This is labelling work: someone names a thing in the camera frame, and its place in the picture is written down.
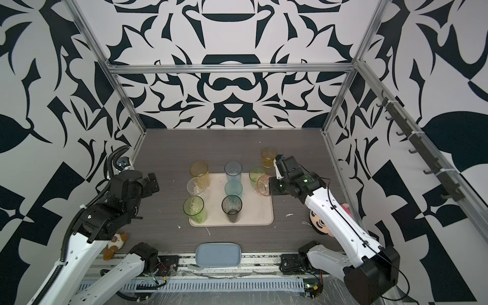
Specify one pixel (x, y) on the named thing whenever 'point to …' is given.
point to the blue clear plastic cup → (233, 171)
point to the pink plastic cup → (262, 185)
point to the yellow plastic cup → (268, 155)
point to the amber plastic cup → (199, 171)
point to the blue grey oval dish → (216, 254)
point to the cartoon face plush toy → (319, 223)
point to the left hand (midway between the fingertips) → (136, 175)
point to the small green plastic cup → (255, 174)
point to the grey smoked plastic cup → (231, 205)
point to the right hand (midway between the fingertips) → (272, 182)
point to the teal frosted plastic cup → (234, 187)
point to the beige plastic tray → (215, 201)
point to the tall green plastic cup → (194, 206)
